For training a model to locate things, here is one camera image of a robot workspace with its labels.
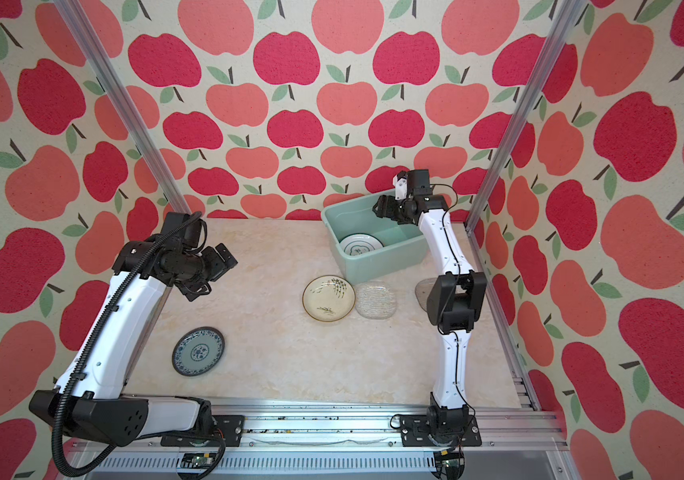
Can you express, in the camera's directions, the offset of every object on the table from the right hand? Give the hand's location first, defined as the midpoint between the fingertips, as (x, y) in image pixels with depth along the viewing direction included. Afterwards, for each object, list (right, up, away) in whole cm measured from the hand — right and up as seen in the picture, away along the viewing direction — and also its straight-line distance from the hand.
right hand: (389, 207), depth 94 cm
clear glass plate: (-3, -31, +5) cm, 31 cm away
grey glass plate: (+13, -28, +8) cm, 32 cm away
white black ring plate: (-9, -12, +18) cm, 23 cm away
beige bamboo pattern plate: (-19, -30, +5) cm, 36 cm away
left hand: (-43, -20, -20) cm, 51 cm away
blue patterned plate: (-58, -44, -5) cm, 73 cm away
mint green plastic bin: (+5, -12, -3) cm, 13 cm away
